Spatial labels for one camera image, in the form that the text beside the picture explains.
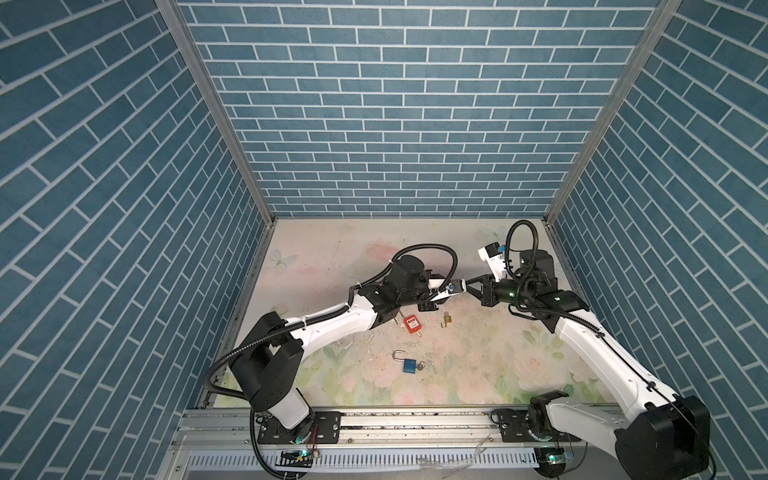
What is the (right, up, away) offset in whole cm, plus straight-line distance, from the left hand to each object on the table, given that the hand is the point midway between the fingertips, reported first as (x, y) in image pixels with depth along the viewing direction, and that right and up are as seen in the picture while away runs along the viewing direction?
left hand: (449, 283), depth 79 cm
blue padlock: (-10, -24, +4) cm, 27 cm away
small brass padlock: (+2, -13, +14) cm, 20 cm away
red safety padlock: (-9, -14, +12) cm, 20 cm away
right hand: (+3, 0, -3) cm, 4 cm away
